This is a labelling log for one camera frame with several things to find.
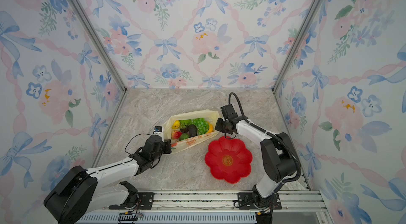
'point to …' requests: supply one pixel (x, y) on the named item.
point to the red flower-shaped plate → (228, 159)
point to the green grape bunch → (202, 125)
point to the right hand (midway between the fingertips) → (219, 126)
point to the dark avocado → (192, 130)
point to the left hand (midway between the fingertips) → (172, 139)
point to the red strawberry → (176, 134)
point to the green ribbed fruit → (184, 136)
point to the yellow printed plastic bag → (211, 115)
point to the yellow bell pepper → (176, 125)
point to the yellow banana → (211, 128)
